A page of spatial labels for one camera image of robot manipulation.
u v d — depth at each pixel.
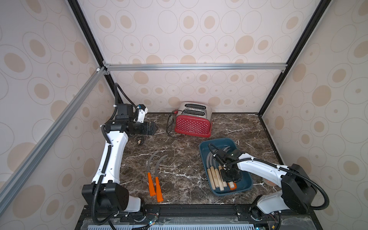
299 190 0.43
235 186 0.80
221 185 0.81
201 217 0.73
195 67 1.34
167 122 1.06
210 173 0.86
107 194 0.39
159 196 0.78
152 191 0.80
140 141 1.00
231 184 0.78
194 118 0.93
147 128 0.66
